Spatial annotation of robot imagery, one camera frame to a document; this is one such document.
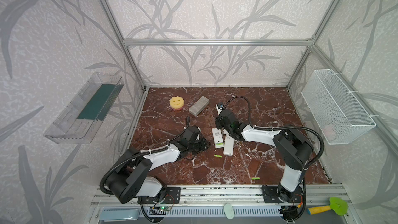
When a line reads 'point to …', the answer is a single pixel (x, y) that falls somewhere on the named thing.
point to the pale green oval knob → (228, 210)
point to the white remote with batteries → (228, 146)
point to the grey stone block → (197, 108)
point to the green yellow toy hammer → (336, 205)
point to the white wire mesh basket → (340, 116)
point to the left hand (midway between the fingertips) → (212, 141)
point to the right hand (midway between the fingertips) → (218, 111)
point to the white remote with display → (218, 138)
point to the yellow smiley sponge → (176, 102)
